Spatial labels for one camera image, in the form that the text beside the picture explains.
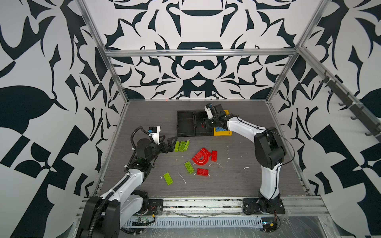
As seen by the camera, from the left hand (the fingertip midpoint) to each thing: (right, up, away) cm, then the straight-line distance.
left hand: (169, 134), depth 83 cm
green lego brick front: (-1, -24, 0) cm, 24 cm away
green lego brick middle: (+11, -20, +4) cm, 23 cm away
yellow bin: (+29, -1, +15) cm, 33 cm away
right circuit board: (+49, -41, -12) cm, 65 cm away
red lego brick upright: (+26, -14, +6) cm, 30 cm away
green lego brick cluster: (+6, -9, +11) cm, 15 cm away
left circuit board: (-11, -41, -10) cm, 44 cm away
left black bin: (+8, +5, +29) cm, 30 cm away
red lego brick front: (+18, -22, +2) cm, 28 cm away
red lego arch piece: (+20, -12, +7) cm, 24 cm away
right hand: (+21, +8, +15) cm, 26 cm away
